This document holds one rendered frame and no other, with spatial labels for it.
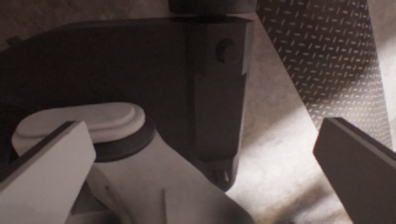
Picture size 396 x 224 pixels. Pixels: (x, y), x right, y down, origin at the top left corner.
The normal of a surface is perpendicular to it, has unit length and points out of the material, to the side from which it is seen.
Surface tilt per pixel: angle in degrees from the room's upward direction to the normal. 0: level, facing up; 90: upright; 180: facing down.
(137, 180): 90
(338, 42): 0
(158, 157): 90
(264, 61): 0
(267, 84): 0
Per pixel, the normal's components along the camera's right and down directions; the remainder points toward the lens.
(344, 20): 0.21, 0.48
